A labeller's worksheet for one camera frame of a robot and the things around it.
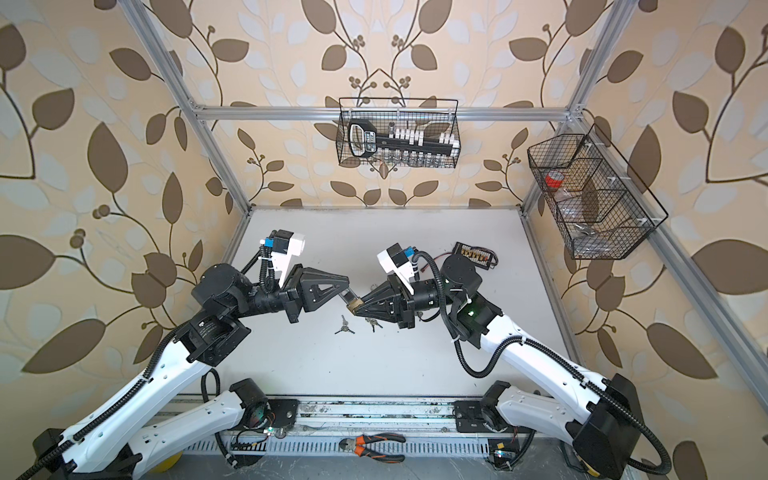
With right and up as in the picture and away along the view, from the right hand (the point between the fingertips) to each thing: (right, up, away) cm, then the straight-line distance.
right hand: (358, 313), depth 54 cm
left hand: (-1, +5, -3) cm, 6 cm away
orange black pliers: (-2, -36, +17) cm, 39 cm away
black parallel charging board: (+37, +7, +51) cm, 64 cm away
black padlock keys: (-9, -13, +36) cm, 39 cm away
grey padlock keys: (0, -12, +37) cm, 39 cm away
